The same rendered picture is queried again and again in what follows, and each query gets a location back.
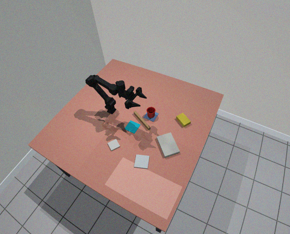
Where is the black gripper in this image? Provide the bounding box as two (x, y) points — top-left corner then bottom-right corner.
(123, 87), (147, 109)

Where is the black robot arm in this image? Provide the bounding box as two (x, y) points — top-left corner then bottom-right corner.
(86, 75), (134, 114)

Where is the brown rectangular bar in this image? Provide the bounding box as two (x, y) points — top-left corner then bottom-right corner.
(134, 111), (150, 130)

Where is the olive yellow rectangular block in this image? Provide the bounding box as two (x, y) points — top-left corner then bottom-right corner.
(176, 113), (191, 127)

